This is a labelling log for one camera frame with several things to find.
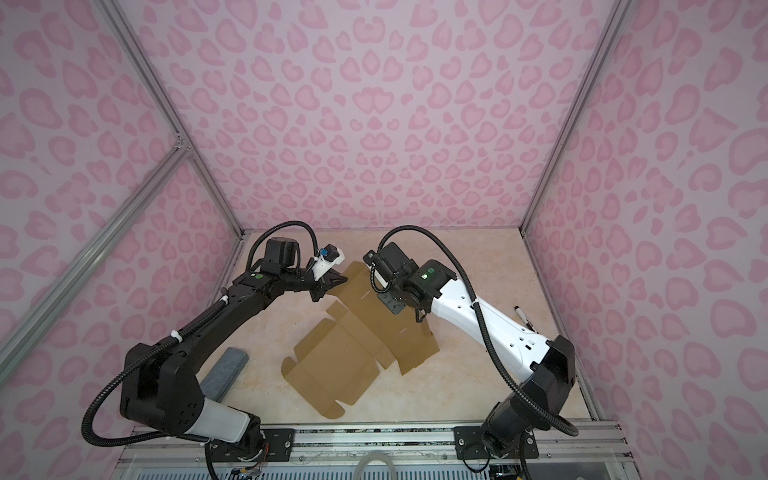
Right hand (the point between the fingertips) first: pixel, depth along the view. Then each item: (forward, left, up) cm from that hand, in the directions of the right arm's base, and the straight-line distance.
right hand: (396, 287), depth 76 cm
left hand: (+6, +15, -2) cm, 16 cm away
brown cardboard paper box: (-11, +17, -20) cm, 29 cm away
